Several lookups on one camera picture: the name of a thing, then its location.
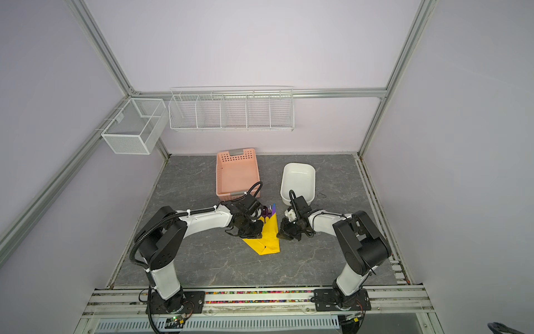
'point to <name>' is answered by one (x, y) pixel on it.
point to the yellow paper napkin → (269, 243)
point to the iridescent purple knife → (274, 209)
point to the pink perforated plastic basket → (236, 175)
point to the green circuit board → (175, 322)
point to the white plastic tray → (300, 178)
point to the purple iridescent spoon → (265, 212)
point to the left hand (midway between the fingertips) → (261, 238)
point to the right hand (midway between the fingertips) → (277, 236)
